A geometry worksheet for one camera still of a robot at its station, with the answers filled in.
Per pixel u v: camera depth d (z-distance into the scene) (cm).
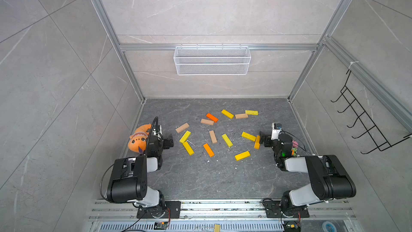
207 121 106
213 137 98
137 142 85
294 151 90
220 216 73
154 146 72
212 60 101
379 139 61
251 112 111
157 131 80
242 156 90
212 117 108
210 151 92
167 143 84
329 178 44
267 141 84
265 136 85
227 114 110
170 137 95
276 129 80
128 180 45
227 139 98
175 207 73
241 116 108
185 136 98
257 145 94
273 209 73
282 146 71
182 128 104
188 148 93
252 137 98
